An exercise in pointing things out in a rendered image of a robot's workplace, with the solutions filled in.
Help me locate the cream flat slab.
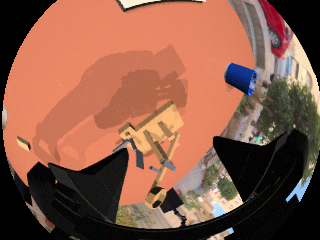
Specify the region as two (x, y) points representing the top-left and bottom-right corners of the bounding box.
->
(116, 0), (207, 12)

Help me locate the blue cup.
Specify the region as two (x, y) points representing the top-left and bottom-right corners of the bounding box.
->
(224, 63), (257, 96)

